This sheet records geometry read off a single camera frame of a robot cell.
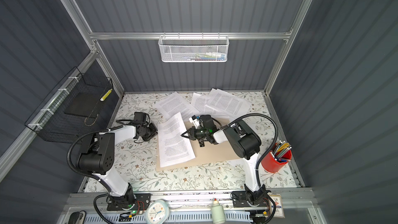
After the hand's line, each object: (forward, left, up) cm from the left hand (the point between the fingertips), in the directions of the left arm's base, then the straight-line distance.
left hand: (158, 132), depth 98 cm
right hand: (-7, -17, +4) cm, 19 cm away
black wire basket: (-4, +34, +29) cm, 45 cm away
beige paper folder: (-15, -32, -2) cm, 36 cm away
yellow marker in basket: (+8, +23, +27) cm, 36 cm away
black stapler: (-43, +29, +2) cm, 52 cm away
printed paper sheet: (-11, -11, 0) cm, 16 cm away
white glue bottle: (-45, -32, +7) cm, 56 cm away
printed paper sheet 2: (+24, -10, 0) cm, 26 cm away
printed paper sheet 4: (+21, -49, +1) cm, 53 cm away
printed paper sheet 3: (+26, -27, 0) cm, 37 cm away
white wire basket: (+64, -25, +22) cm, 72 cm away
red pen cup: (-27, -61, +16) cm, 69 cm away
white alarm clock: (-43, -5, +2) cm, 43 cm away
